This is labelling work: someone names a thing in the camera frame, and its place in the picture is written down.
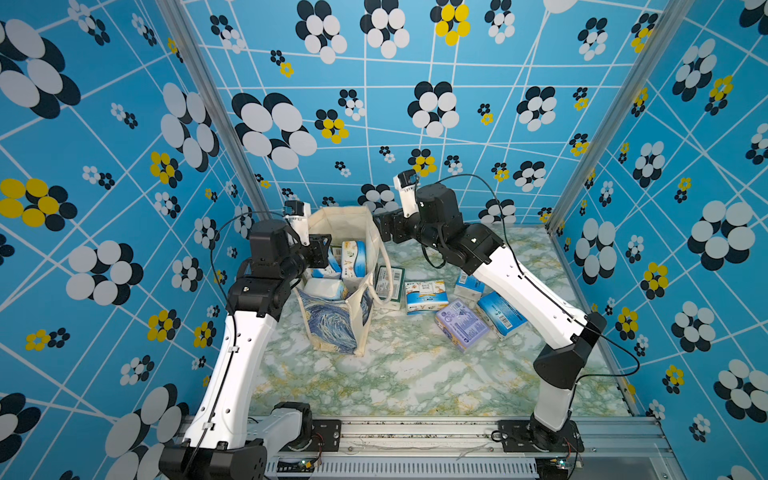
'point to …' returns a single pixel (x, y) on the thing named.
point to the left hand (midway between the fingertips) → (330, 233)
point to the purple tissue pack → (460, 324)
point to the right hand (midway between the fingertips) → (393, 211)
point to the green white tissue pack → (398, 275)
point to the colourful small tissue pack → (425, 297)
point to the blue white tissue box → (354, 259)
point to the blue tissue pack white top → (325, 273)
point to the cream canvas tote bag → (336, 324)
